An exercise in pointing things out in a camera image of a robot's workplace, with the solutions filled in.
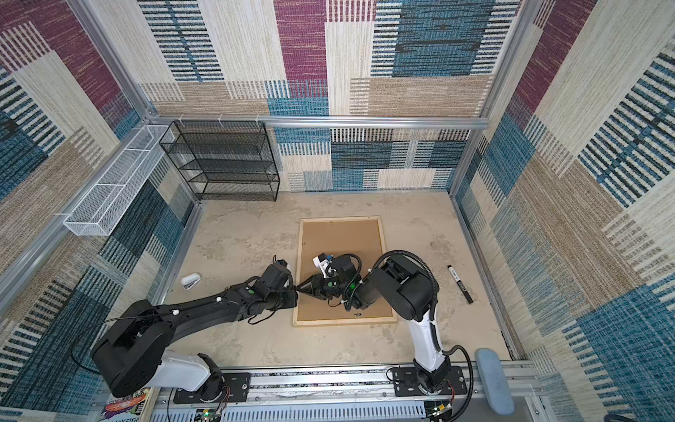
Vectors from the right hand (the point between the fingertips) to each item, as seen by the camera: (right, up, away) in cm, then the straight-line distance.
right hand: (300, 295), depth 89 cm
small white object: (-39, +4, +3) cm, 39 cm away
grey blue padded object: (+54, -19, -18) cm, 60 cm away
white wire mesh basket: (-51, +28, -18) cm, 61 cm away
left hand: (0, 0, -1) cm, 1 cm away
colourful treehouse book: (-42, -24, -20) cm, 52 cm away
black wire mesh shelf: (-35, +50, +23) cm, 65 cm away
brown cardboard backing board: (+21, +18, +16) cm, 32 cm away
